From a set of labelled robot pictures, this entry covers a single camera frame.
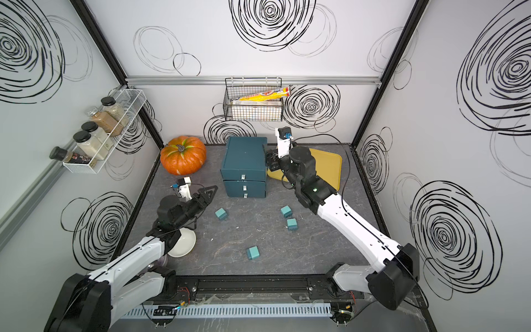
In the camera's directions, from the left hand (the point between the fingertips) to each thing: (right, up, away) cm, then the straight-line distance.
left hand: (215, 189), depth 79 cm
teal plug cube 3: (+31, -17, +9) cm, 36 cm away
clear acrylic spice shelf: (-41, +39, +14) cm, 58 cm away
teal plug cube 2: (+29, -11, +12) cm, 33 cm away
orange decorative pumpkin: (-21, +14, +20) cm, 32 cm away
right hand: (+22, +17, -11) cm, 30 cm away
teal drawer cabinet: (+10, +8, +15) cm, 20 cm away
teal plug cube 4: (+15, -25, +2) cm, 29 cm away
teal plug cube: (0, -13, +12) cm, 17 cm away
